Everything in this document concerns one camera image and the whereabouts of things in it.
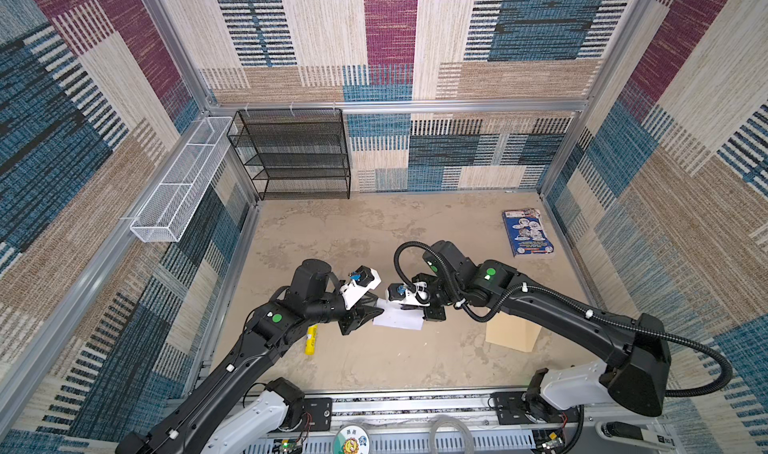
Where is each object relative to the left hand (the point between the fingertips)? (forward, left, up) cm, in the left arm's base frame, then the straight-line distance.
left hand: (377, 299), depth 70 cm
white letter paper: (-2, -4, -5) cm, 7 cm away
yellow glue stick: (-3, +19, -20) cm, 27 cm away
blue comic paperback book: (+33, -51, -18) cm, 63 cm away
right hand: (0, -8, -4) cm, 9 cm away
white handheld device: (-25, -56, -15) cm, 63 cm away
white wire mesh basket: (+16, +49, +12) cm, 53 cm away
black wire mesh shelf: (+58, +30, -2) cm, 66 cm away
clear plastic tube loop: (-22, -16, -17) cm, 32 cm away
